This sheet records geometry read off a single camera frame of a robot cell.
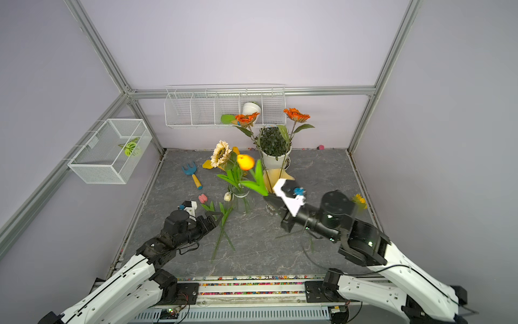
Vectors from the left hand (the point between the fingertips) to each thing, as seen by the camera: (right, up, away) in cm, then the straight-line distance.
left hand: (218, 220), depth 79 cm
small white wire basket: (-45, +27, +3) cm, 52 cm away
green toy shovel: (-1, +45, +20) cm, 49 cm away
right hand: (+19, +14, -25) cm, 34 cm away
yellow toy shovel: (-16, +23, +37) cm, 46 cm away
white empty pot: (+11, +49, +14) cm, 52 cm away
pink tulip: (-12, +6, +18) cm, 23 cm away
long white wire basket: (-13, +52, +21) cm, 57 cm away
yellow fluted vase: (+22, +17, +9) cm, 29 cm away
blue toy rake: (-23, +19, +33) cm, 45 cm away
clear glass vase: (+7, +6, +11) cm, 14 cm away
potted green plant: (+23, +31, +20) cm, 44 cm away
